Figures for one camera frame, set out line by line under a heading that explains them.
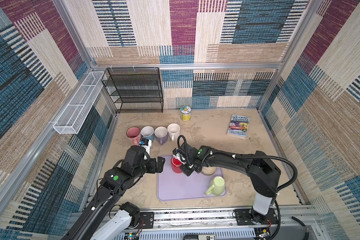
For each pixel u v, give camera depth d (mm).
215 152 586
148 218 741
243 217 729
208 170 827
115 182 468
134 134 962
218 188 735
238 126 1079
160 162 637
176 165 828
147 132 994
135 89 1087
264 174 463
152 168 629
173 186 844
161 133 1017
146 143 628
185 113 1083
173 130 999
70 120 708
